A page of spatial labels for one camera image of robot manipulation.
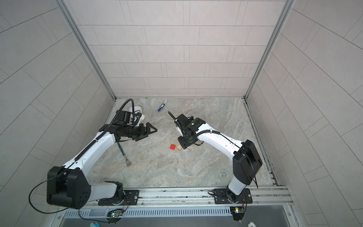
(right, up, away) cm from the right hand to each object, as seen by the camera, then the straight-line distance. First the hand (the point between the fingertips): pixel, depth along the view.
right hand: (184, 144), depth 80 cm
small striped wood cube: (-3, -4, +8) cm, 10 cm away
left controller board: (-31, -28, -16) cm, 45 cm away
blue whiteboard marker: (-18, +23, +28) cm, 41 cm away
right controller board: (+27, -30, -12) cm, 42 cm away
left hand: (-16, +8, -1) cm, 18 cm away
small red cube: (-8, -4, +8) cm, 12 cm away
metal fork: (-33, -10, +1) cm, 35 cm away
